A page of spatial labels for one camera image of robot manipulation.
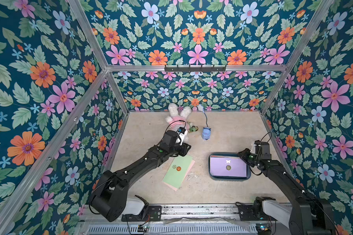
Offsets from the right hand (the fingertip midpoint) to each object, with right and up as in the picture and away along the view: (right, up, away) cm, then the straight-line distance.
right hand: (239, 152), depth 87 cm
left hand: (-30, +5, -4) cm, 30 cm away
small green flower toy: (-26, +14, +20) cm, 36 cm away
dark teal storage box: (-8, -15, -3) cm, 17 cm away
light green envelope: (-38, -11, +1) cm, 39 cm away
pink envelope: (-38, -20, -5) cm, 43 cm away
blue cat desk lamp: (-18, +13, +11) cm, 25 cm away
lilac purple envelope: (-7, -8, -1) cm, 11 cm away
